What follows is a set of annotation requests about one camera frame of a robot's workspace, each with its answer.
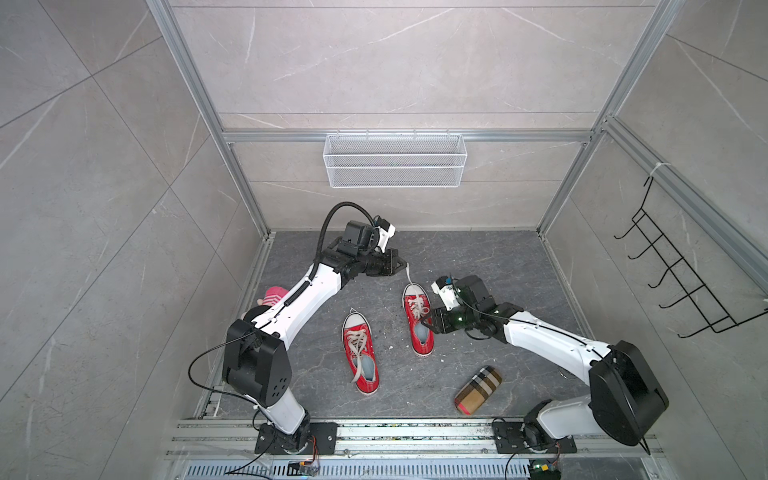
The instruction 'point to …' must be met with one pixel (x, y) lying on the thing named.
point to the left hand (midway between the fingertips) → (410, 260)
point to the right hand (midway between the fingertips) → (431, 319)
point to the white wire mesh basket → (395, 160)
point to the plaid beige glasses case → (478, 389)
